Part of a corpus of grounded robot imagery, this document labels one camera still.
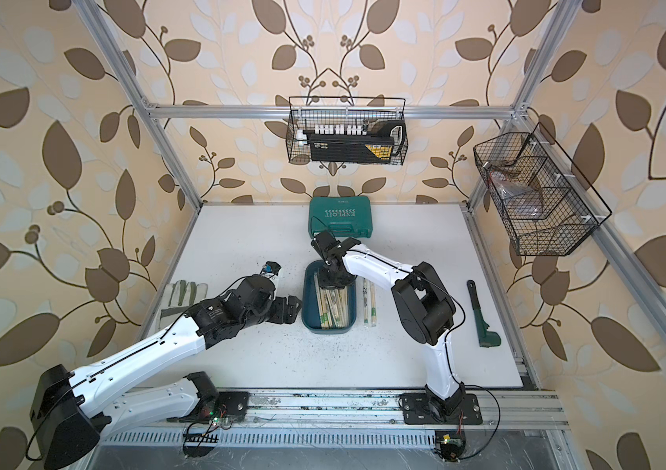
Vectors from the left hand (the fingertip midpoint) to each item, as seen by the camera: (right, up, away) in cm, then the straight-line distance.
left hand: (291, 302), depth 78 cm
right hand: (+10, +2, +15) cm, 18 cm away
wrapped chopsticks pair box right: (+13, -5, +13) cm, 19 cm away
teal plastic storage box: (+4, -7, +13) cm, 16 cm away
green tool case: (+16, +25, +34) cm, 45 cm away
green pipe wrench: (+56, -12, +7) cm, 58 cm away
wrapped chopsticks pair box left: (+9, -5, +14) cm, 17 cm away
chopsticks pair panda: (+21, -3, +16) cm, 27 cm away
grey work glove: (-39, -2, +16) cm, 42 cm away
